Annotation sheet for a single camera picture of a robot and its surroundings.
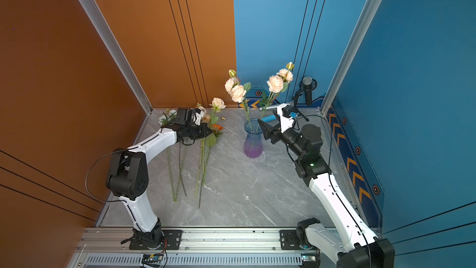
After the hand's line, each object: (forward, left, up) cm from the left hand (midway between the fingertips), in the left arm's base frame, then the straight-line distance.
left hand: (212, 128), depth 94 cm
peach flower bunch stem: (-15, +6, -12) cm, 20 cm away
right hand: (-13, -25, +23) cm, 37 cm away
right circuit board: (-52, -42, -13) cm, 68 cm away
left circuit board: (-54, +19, -15) cm, 59 cm away
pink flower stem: (+14, -2, +4) cm, 15 cm away
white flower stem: (+12, +30, -7) cm, 33 cm away
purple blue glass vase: (-6, -21, -5) cm, 22 cm away
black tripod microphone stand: (+22, -47, +5) cm, 52 cm away
